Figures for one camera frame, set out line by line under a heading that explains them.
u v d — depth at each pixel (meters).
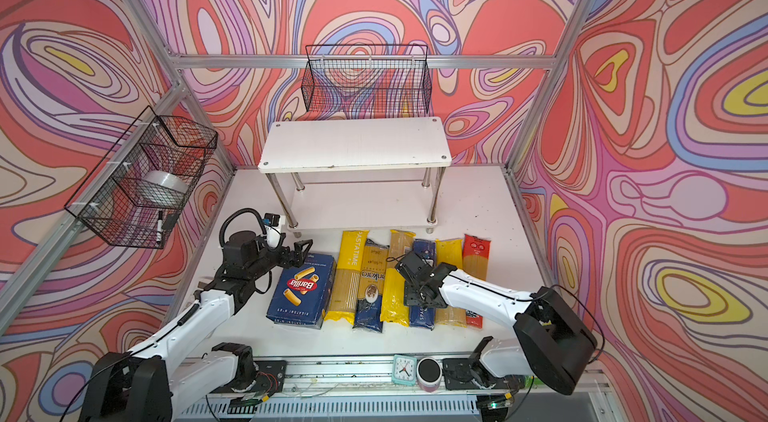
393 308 0.82
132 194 0.74
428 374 0.69
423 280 0.66
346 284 0.87
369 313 0.82
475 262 0.91
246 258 0.66
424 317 0.80
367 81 0.98
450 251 0.93
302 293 0.81
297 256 0.77
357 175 1.14
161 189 0.70
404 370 0.73
